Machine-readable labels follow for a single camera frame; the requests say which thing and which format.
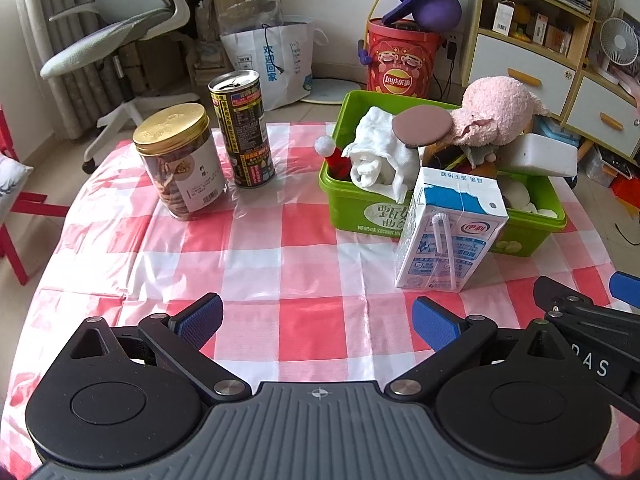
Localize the black and yellow can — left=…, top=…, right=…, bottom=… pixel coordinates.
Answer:
left=208, top=70, right=277, bottom=190

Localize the red and white checkered tablecloth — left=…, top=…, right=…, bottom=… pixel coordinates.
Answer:
left=2, top=120, right=640, bottom=461

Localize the grey office chair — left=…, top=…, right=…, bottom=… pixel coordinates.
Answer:
left=40, top=0, right=201, bottom=171

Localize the white round floor plate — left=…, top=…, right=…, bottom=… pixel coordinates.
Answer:
left=300, top=77, right=361, bottom=106

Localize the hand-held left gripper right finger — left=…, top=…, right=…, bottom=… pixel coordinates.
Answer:
left=384, top=296, right=577, bottom=404

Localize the pink pig plush toy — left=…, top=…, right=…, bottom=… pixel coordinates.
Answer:
left=448, top=76, right=551, bottom=161

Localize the blue and white milk carton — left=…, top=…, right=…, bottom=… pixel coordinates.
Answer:
left=393, top=166, right=510, bottom=293

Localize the beige curtain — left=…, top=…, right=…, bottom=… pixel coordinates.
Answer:
left=12, top=0, right=126, bottom=141

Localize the red plastic chair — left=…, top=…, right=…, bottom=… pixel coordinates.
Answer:
left=0, top=105, right=71, bottom=286

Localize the white shopping bag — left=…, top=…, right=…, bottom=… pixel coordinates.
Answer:
left=220, top=20, right=328, bottom=112

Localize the clear storage box blue lid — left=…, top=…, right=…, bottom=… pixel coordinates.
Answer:
left=532, top=114, right=583, bottom=146

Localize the white foam block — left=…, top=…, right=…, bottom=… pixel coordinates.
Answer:
left=497, top=132, right=581, bottom=178

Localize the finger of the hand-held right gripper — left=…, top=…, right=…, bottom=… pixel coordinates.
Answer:
left=610, top=270, right=640, bottom=307
left=533, top=275, right=640, bottom=333

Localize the red and white plush toy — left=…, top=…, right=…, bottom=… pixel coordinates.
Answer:
left=314, top=136, right=353, bottom=178

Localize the cookie jar with gold lid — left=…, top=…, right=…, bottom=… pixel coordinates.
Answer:
left=132, top=102, right=227, bottom=222

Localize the white desk fan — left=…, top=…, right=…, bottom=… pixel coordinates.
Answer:
left=597, top=17, right=640, bottom=83

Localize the brown round plush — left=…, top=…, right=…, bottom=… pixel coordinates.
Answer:
left=391, top=106, right=453, bottom=148

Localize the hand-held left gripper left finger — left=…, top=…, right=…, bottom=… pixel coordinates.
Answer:
left=64, top=292, right=253, bottom=404

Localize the wooden cabinet with white drawers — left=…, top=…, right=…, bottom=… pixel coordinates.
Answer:
left=460, top=0, right=640, bottom=161

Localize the red snack bucket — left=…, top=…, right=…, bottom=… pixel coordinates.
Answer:
left=365, top=17, right=443, bottom=98

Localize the white cloth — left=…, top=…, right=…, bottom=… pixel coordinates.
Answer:
left=341, top=106, right=425, bottom=200

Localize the green plastic box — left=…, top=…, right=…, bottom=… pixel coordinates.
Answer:
left=319, top=90, right=567, bottom=258

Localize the small white box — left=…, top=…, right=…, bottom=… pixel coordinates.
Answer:
left=495, top=1, right=516, bottom=36

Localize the white pillow with deer print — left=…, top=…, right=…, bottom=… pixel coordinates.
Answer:
left=0, top=152, right=33, bottom=221

